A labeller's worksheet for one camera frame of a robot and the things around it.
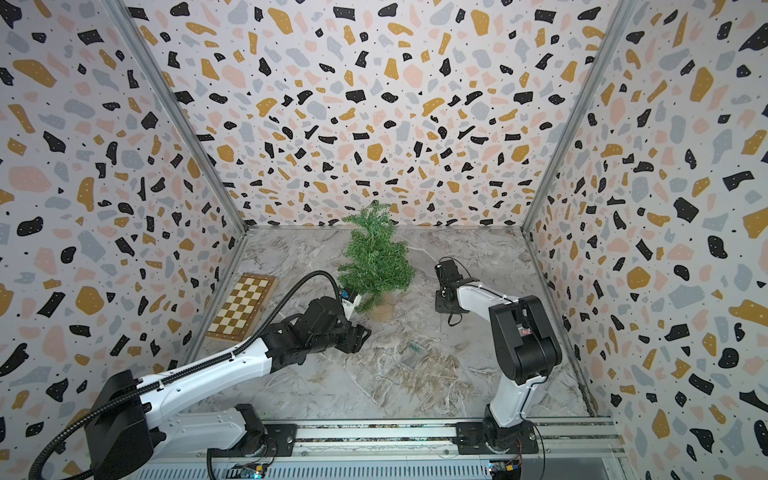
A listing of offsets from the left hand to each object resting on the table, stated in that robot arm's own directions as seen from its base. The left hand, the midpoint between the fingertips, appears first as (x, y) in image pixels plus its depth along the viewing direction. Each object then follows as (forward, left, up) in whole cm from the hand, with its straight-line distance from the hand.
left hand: (366, 328), depth 79 cm
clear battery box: (-2, -13, -14) cm, 19 cm away
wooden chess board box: (+13, +41, -11) cm, 44 cm away
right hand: (+15, -26, -13) cm, 32 cm away
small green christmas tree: (+11, -3, +13) cm, 17 cm away
